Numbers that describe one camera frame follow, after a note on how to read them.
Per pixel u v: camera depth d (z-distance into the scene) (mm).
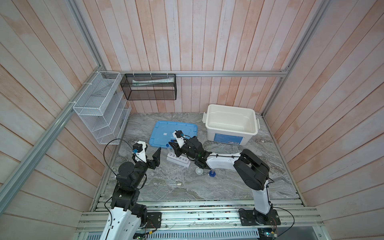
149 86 906
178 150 775
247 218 730
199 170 892
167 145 837
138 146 572
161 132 1081
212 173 886
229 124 1144
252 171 508
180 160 903
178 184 852
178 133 736
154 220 732
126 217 502
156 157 636
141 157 609
